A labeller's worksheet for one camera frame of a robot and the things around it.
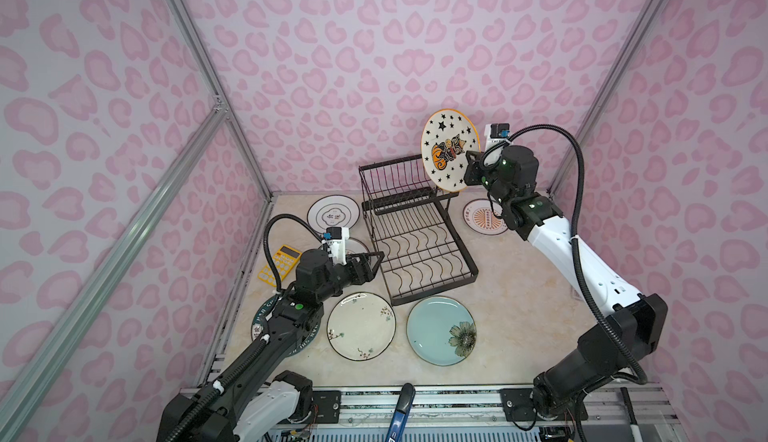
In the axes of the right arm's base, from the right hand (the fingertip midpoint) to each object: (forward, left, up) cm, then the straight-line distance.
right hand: (471, 147), depth 74 cm
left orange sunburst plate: (-4, +33, -38) cm, 51 cm away
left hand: (-20, +23, -17) cm, 35 cm away
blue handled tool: (-49, +15, -36) cm, 63 cm away
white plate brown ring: (+13, +43, -39) cm, 60 cm away
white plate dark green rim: (-41, +42, -7) cm, 60 cm away
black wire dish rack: (-5, +12, -39) cm, 41 cm away
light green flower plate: (-31, +5, -41) cm, 52 cm away
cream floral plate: (-31, +28, -38) cm, 56 cm away
